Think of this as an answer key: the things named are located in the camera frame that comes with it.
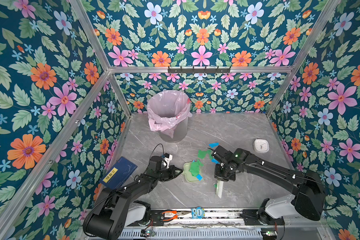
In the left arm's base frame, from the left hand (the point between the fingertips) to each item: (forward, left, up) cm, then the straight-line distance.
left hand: (184, 169), depth 83 cm
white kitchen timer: (+15, -52, -5) cm, 54 cm away
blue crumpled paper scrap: (-4, -14, +19) cm, 24 cm away
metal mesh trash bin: (+31, +3, -9) cm, 32 cm away
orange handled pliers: (-20, +5, -6) cm, 22 cm away
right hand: (-7, -16, +2) cm, 18 cm away
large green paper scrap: (+4, -7, -7) cm, 10 cm away
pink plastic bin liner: (+41, +11, +8) cm, 43 cm away
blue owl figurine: (-21, -6, -6) cm, 23 cm away
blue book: (+1, +40, -6) cm, 40 cm away
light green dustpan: (-2, -3, -7) cm, 8 cm away
